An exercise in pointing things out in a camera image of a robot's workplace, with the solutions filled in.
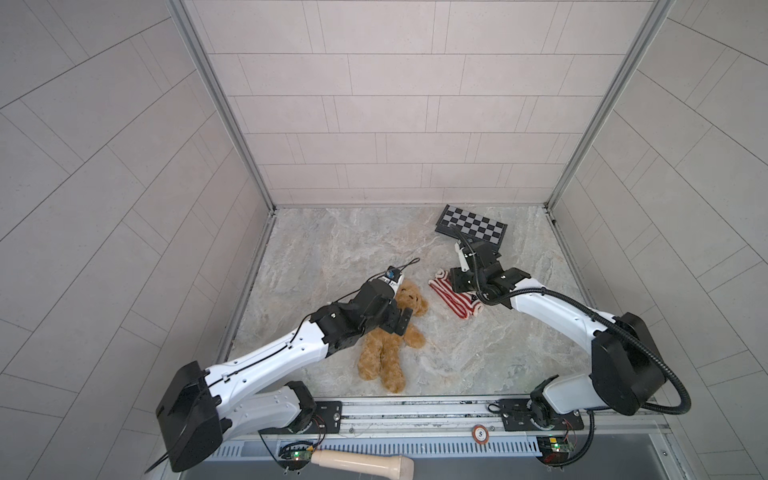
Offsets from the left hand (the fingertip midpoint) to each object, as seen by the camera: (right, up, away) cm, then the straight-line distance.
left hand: (405, 303), depth 77 cm
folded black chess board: (+26, +20, +30) cm, 45 cm away
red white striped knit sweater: (+18, -3, +12) cm, 22 cm away
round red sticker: (+18, -29, -8) cm, 35 cm away
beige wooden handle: (-4, -31, -15) cm, 34 cm away
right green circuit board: (+34, -32, -9) cm, 47 cm away
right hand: (+14, +5, +11) cm, 18 cm away
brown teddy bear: (-6, -12, -1) cm, 14 cm away
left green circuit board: (-24, -31, -12) cm, 41 cm away
